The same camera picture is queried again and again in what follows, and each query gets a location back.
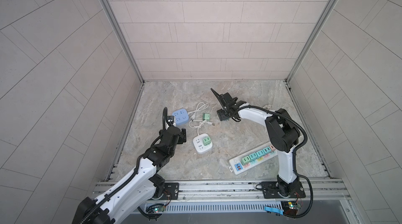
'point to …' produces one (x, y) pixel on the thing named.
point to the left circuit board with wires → (156, 208)
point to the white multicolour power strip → (236, 166)
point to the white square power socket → (198, 144)
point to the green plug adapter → (207, 116)
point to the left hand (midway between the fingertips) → (180, 126)
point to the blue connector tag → (274, 210)
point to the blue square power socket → (181, 116)
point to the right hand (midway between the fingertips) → (222, 113)
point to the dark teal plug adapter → (253, 157)
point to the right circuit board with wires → (290, 208)
